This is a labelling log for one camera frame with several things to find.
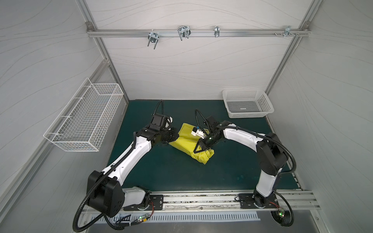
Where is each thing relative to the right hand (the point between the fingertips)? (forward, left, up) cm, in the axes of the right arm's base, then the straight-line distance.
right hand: (195, 151), depth 83 cm
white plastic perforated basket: (+48, -39, -9) cm, 63 cm away
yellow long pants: (+3, +5, +5) cm, 8 cm away
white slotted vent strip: (-33, +35, -11) cm, 49 cm away
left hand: (+5, +9, +9) cm, 13 cm away
